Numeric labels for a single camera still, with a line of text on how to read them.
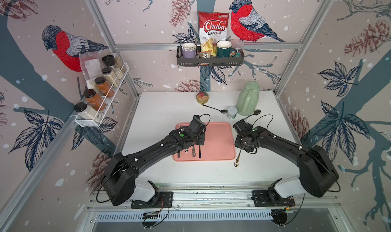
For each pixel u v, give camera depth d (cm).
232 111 104
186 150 89
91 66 70
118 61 86
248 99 90
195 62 89
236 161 86
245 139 64
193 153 90
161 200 73
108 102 75
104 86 71
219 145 92
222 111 109
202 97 114
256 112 107
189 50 80
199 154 88
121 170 41
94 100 66
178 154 88
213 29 80
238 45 85
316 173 43
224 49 80
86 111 60
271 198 67
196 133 64
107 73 75
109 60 79
